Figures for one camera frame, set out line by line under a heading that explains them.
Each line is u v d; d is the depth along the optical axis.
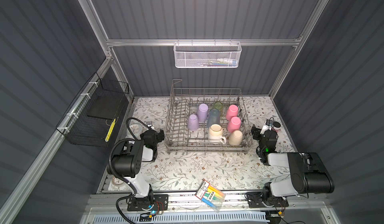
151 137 0.75
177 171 0.84
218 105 0.94
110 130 0.68
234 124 0.89
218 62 0.92
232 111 0.94
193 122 0.91
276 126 0.96
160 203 0.72
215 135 0.86
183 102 1.11
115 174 0.47
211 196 0.74
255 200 0.74
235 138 0.83
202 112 0.93
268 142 0.69
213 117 0.89
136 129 0.99
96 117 0.74
